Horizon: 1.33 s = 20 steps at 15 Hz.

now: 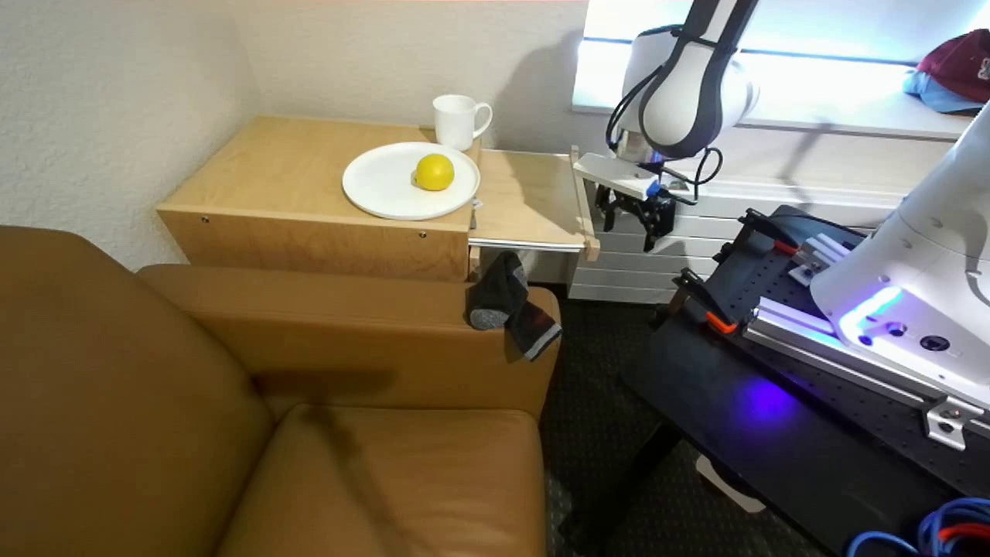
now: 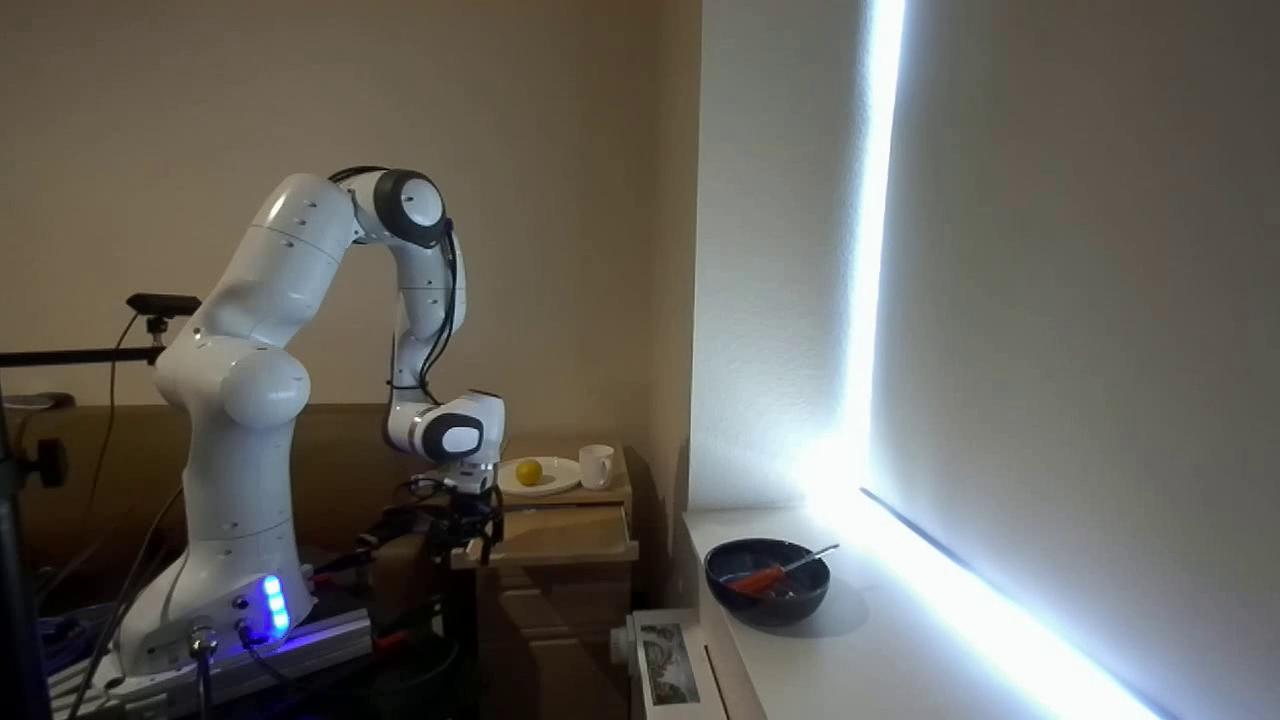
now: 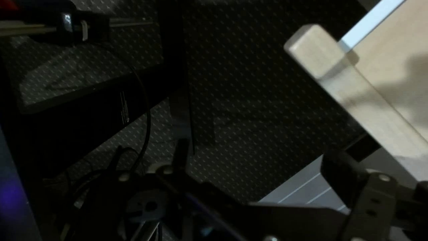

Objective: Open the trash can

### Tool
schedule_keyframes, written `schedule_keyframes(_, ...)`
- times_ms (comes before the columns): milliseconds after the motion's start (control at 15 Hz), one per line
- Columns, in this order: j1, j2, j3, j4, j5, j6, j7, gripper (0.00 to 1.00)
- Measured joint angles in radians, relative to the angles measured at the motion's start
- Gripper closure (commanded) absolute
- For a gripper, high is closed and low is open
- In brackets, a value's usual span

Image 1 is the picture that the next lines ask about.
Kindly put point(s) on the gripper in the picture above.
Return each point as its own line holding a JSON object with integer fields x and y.
{"x": 651, "y": 207}

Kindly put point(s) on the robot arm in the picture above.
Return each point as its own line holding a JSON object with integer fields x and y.
{"x": 682, "y": 100}

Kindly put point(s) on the black clamp with orange tip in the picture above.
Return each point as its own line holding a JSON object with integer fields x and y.
{"x": 762, "y": 232}
{"x": 700, "y": 298}

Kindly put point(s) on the wooden drawer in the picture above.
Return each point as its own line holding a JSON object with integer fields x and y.
{"x": 526, "y": 197}

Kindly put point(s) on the dark grey sock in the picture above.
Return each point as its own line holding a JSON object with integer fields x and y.
{"x": 499, "y": 294}
{"x": 535, "y": 329}

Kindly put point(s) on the yellow lemon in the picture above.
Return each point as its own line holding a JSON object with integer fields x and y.
{"x": 434, "y": 172}

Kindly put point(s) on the white mug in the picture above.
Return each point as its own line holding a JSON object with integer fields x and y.
{"x": 455, "y": 120}

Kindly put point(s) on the white plate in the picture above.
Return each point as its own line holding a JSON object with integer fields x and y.
{"x": 383, "y": 186}

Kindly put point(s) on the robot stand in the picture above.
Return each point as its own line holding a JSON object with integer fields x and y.
{"x": 773, "y": 433}

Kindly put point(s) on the window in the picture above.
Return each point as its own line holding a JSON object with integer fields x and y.
{"x": 820, "y": 46}

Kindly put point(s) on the light blue cap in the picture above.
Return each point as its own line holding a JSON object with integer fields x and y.
{"x": 932, "y": 94}

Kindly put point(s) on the wooden cabinet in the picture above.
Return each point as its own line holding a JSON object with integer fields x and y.
{"x": 294, "y": 193}

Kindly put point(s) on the maroon cap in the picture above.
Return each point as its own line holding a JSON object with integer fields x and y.
{"x": 959, "y": 66}

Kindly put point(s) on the brown leather armchair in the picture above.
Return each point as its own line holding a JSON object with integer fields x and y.
{"x": 232, "y": 402}

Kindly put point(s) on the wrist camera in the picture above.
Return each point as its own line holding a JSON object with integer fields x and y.
{"x": 619, "y": 173}

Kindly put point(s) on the white wall heater unit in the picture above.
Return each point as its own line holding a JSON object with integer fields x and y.
{"x": 742, "y": 216}

